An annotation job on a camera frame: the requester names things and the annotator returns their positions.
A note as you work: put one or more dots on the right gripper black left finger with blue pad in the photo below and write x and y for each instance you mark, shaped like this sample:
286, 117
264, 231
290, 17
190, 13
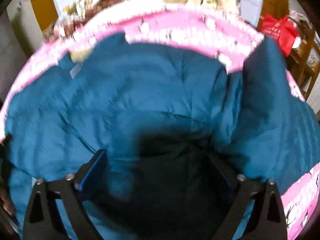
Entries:
42, 218

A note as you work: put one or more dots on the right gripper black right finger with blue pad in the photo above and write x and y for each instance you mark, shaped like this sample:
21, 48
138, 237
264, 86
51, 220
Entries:
257, 207

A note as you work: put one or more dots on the teal down jacket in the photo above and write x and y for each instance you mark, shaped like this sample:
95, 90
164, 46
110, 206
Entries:
177, 129

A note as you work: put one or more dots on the wooden shelf rack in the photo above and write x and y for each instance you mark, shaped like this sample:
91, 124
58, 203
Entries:
303, 61

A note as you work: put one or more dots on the red shopping bag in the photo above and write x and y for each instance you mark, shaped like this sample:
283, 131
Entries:
282, 31

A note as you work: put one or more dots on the brown floral cloth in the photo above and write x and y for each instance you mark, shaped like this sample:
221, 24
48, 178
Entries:
77, 14

